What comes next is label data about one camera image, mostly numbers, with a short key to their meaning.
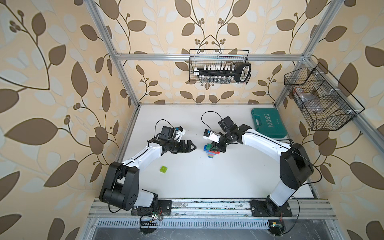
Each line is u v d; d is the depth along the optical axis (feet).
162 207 2.42
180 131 2.65
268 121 3.37
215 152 2.76
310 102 2.31
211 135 2.48
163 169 2.83
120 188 1.41
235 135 2.07
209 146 2.77
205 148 2.79
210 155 2.98
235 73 2.77
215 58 2.99
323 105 2.42
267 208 2.21
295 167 1.50
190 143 2.58
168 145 2.29
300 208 2.32
